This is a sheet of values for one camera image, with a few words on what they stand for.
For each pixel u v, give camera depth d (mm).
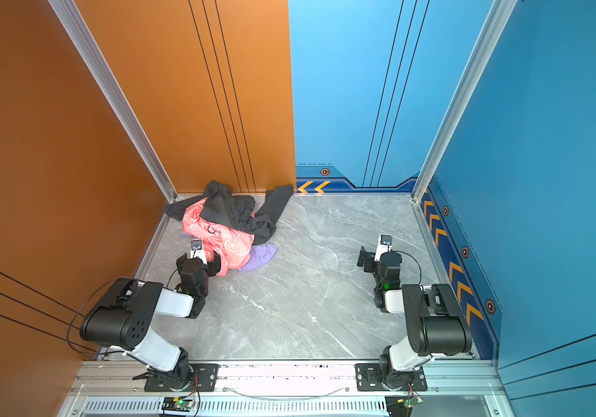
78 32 726
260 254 994
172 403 713
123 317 465
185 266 720
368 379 725
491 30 730
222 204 998
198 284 734
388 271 701
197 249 793
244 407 696
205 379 738
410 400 695
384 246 802
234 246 940
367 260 851
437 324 445
